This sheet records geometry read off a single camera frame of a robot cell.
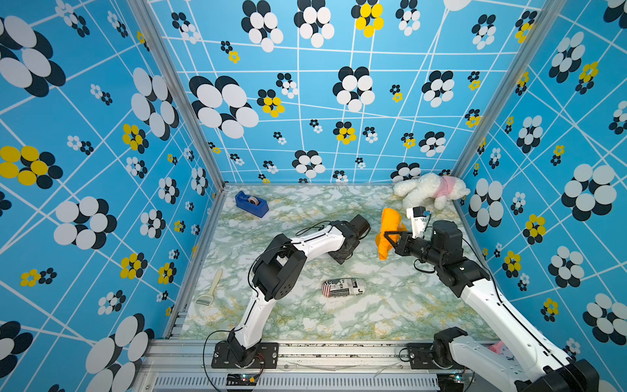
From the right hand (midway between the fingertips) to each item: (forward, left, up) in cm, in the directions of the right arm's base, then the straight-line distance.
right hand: (389, 233), depth 76 cm
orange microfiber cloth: (+2, 0, +3) cm, 4 cm away
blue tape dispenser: (+25, +53, -15) cm, 60 cm away
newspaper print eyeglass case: (-10, +14, -19) cm, 26 cm away
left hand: (+6, +8, -20) cm, 22 cm away
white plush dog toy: (+33, -26, -14) cm, 45 cm away
